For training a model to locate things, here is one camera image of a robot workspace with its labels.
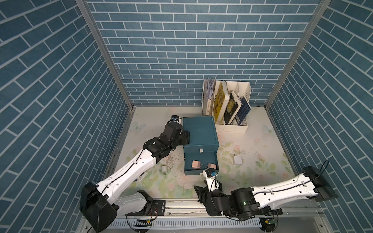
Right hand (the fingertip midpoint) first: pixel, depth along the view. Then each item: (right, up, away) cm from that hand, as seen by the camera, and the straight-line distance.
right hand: (198, 189), depth 67 cm
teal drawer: (+1, +17, +8) cm, 19 cm away
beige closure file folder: (+6, +42, +19) cm, 47 cm away
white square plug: (+25, +7, +23) cm, 35 cm away
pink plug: (-1, +8, +12) cm, 14 cm away
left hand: (-4, +25, +10) cm, 27 cm away
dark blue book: (+33, +38, +35) cm, 62 cm away
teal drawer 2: (+4, +11, +12) cm, 17 cm away
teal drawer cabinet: (+3, +20, +7) cm, 21 cm away
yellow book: (+16, +47, +25) cm, 56 cm away
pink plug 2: (+7, +7, +12) cm, 15 cm away
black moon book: (+25, +42, +32) cm, 58 cm away
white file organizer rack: (+32, +54, +38) cm, 74 cm away
